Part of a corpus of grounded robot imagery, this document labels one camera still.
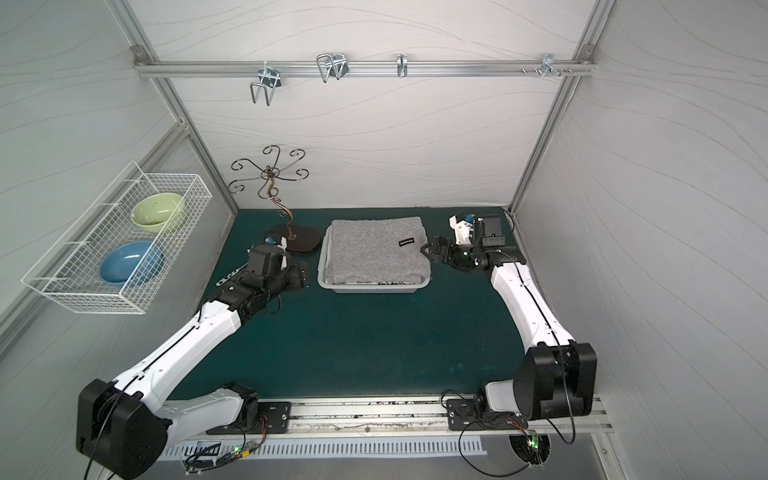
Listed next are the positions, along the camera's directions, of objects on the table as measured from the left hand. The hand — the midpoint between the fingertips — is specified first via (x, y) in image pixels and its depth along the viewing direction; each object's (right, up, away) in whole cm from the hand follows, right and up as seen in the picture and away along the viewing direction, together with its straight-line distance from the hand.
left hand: (297, 269), depth 82 cm
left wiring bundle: (-17, -43, -13) cm, 48 cm away
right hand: (+39, +5, 0) cm, 39 cm away
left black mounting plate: (-3, -37, -8) cm, 38 cm away
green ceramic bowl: (-33, +15, -9) cm, 37 cm away
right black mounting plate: (+47, -35, -9) cm, 59 cm away
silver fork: (-29, -4, +19) cm, 35 cm away
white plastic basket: (+17, -7, +8) cm, 20 cm away
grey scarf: (+23, +5, +9) cm, 25 cm away
